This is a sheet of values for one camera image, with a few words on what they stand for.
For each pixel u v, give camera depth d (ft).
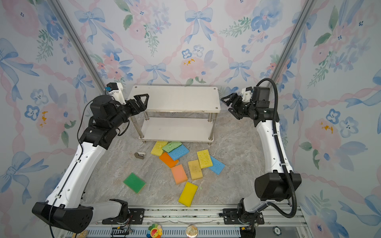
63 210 1.20
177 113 3.98
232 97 2.14
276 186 1.40
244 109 2.05
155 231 2.27
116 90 1.85
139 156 3.11
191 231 2.30
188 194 2.63
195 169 2.88
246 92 2.25
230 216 2.40
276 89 1.69
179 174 2.83
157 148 3.20
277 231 2.31
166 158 3.04
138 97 1.89
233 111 2.18
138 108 1.92
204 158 3.00
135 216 2.44
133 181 2.82
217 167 2.95
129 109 1.89
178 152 3.09
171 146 3.13
